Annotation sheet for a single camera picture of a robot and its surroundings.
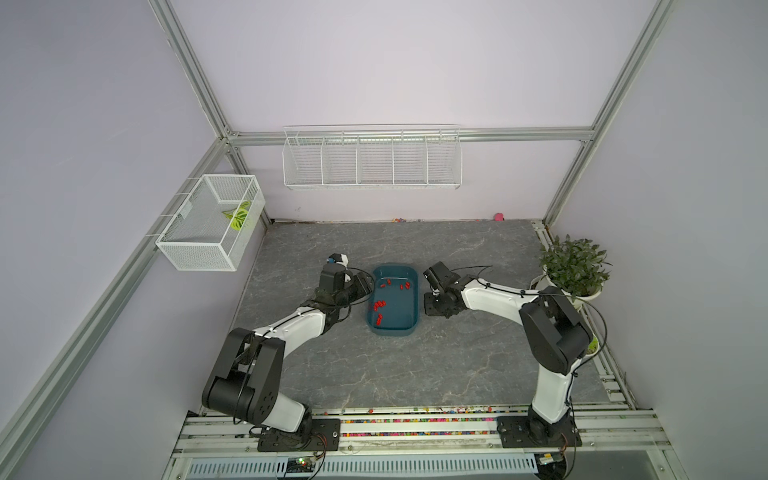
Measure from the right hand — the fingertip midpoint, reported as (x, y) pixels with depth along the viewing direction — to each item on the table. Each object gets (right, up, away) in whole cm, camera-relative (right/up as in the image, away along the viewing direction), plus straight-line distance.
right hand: (429, 306), depth 96 cm
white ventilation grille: (-40, -34, -25) cm, 58 cm away
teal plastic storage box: (-12, 0, +2) cm, 12 cm away
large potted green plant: (+40, +13, -13) cm, 44 cm away
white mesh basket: (-63, +24, -13) cm, 68 cm away
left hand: (-18, +9, -6) cm, 21 cm away
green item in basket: (-54, +28, -15) cm, 63 cm away
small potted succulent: (+43, -8, -15) cm, 47 cm away
